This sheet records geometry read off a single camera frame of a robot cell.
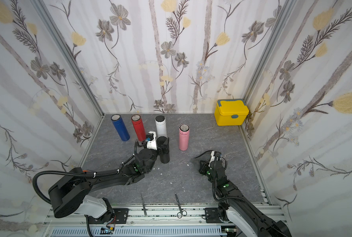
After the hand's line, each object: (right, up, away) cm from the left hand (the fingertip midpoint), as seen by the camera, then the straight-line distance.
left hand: (162, 137), depth 79 cm
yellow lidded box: (+47, +16, +26) cm, 56 cm away
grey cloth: (+25, -12, +4) cm, 28 cm away
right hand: (+22, -14, +5) cm, 27 cm away
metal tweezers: (-10, -37, -1) cm, 39 cm away
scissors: (+11, -39, -4) cm, 41 cm away
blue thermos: (-29, +5, +16) cm, 34 cm away
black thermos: (0, -14, +11) cm, 18 cm away
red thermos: (-16, +5, +14) cm, 22 cm away
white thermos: (-2, +6, +10) cm, 12 cm away
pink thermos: (+12, +2, +5) cm, 13 cm away
